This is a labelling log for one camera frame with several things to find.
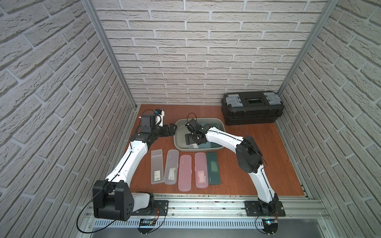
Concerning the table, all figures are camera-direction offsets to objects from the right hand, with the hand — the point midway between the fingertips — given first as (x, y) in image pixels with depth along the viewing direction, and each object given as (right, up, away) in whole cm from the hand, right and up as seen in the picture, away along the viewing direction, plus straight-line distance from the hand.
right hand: (194, 139), depth 96 cm
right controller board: (+37, -39, -26) cm, 60 cm away
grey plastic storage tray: (-10, -2, +3) cm, 11 cm away
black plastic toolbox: (+45, +21, +2) cm, 50 cm away
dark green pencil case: (+11, -21, -13) cm, 27 cm away
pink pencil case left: (-5, -19, -10) cm, 22 cm away
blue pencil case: (+9, -4, -1) cm, 10 cm away
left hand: (-13, +10, -14) cm, 21 cm away
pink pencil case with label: (+4, -17, -11) cm, 21 cm away
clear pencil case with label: (0, -4, -2) cm, 5 cm away
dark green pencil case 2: (+7, +9, -25) cm, 28 cm away
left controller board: (-24, -40, -25) cm, 52 cm away
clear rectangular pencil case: (-22, -16, -10) cm, 29 cm away
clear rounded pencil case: (-14, -16, -10) cm, 23 cm away
